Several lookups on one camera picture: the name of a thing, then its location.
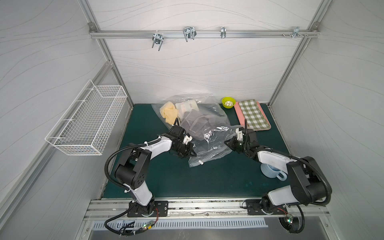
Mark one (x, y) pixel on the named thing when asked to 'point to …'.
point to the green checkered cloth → (256, 120)
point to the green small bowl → (228, 102)
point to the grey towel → (199, 123)
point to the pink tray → (241, 115)
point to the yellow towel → (169, 111)
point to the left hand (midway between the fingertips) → (197, 155)
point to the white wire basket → (84, 129)
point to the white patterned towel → (183, 107)
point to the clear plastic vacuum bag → (211, 148)
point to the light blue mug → (270, 172)
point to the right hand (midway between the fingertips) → (225, 140)
